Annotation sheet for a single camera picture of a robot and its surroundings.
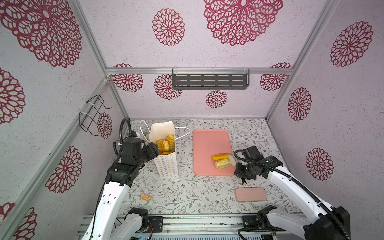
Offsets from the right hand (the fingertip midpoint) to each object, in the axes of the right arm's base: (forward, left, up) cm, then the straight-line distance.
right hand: (235, 171), depth 80 cm
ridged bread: (+11, +40, +7) cm, 42 cm away
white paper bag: (0, +36, +7) cm, 37 cm away
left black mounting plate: (-24, +40, -9) cm, 47 cm away
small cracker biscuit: (-12, +49, -9) cm, 51 cm away
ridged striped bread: (+18, +37, +5) cm, 41 cm away
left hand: (+3, +43, +14) cm, 45 cm away
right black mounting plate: (-22, -7, -10) cm, 25 cm away
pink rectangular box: (-7, -10, -14) cm, 18 cm away
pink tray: (+26, +15, -11) cm, 32 cm away
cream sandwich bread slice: (+6, +5, -4) cm, 9 cm away
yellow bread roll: (+13, +6, -6) cm, 16 cm away
